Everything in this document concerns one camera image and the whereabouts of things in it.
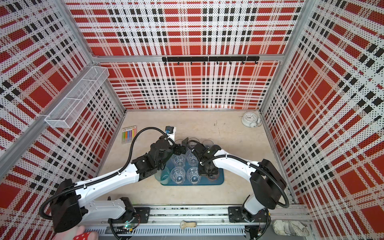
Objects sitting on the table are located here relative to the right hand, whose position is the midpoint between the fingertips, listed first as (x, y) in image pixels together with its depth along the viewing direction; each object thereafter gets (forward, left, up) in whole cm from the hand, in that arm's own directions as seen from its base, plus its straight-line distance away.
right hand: (206, 174), depth 82 cm
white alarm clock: (+43, -34, -4) cm, 55 cm away
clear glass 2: (+10, +17, -4) cm, 20 cm away
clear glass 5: (-2, -3, +2) cm, 5 cm away
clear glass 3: (+1, +17, -5) cm, 18 cm away
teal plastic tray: (-2, +1, -5) cm, 5 cm away
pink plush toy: (-27, +58, +1) cm, 64 cm away
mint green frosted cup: (+1, +25, -5) cm, 26 cm away
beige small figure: (-23, +11, -3) cm, 26 cm away
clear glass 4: (+1, +8, -5) cm, 9 cm away
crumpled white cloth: (-24, -38, -2) cm, 45 cm away
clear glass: (+12, +10, -5) cm, 16 cm away
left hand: (+14, +13, +17) cm, 25 cm away
